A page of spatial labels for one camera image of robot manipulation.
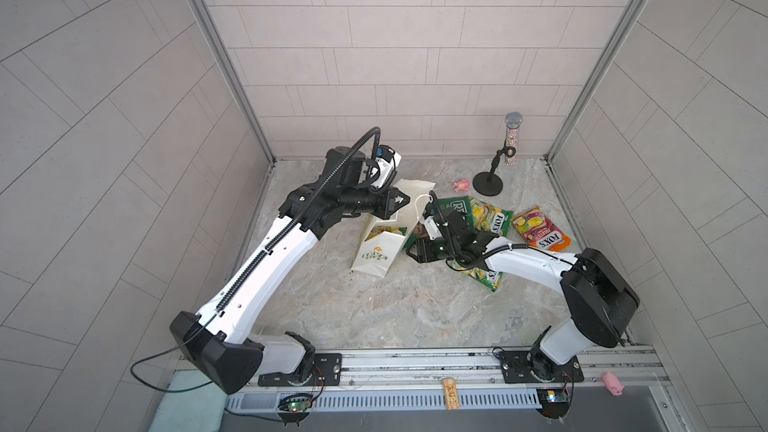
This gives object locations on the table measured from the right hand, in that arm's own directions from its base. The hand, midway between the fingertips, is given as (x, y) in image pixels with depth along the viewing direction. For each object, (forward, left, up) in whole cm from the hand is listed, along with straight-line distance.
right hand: (411, 252), depth 84 cm
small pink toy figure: (+27, -21, -4) cm, 34 cm away
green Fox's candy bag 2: (-7, -22, -6) cm, 24 cm away
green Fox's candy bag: (+12, -27, -5) cm, 30 cm away
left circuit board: (-33, +28, -3) cm, 43 cm away
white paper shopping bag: (-5, +7, +15) cm, 17 cm away
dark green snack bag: (+18, -18, -3) cm, 26 cm away
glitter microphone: (+27, -32, +23) cm, 48 cm away
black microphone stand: (+28, -31, -5) cm, 42 cm away
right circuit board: (-36, -30, -9) cm, 48 cm away
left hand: (-1, -1, +26) cm, 26 cm away
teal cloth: (-31, +51, -3) cm, 60 cm away
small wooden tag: (-33, -6, -6) cm, 34 cm away
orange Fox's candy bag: (+7, -41, -5) cm, 42 cm away
